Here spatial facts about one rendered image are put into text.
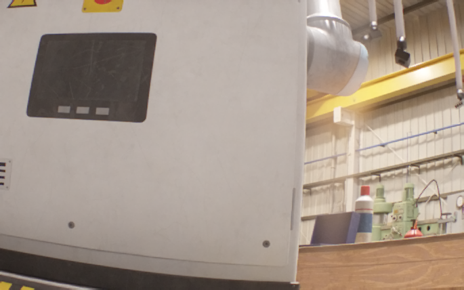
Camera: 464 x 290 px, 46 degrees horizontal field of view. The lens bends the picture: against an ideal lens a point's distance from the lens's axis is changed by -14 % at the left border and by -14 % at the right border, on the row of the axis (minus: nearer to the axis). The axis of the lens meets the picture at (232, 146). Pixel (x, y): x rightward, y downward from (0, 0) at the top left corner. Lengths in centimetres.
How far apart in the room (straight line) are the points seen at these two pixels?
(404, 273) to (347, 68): 52
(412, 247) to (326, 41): 53
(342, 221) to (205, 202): 120
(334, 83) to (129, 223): 84
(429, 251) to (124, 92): 88
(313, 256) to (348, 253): 13
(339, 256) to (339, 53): 52
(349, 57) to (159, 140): 80
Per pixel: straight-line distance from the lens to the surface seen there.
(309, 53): 140
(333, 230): 190
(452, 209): 876
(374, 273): 151
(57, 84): 79
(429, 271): 140
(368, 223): 198
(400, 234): 1251
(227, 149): 73
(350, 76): 147
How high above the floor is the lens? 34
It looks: 13 degrees up
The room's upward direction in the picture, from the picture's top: 4 degrees clockwise
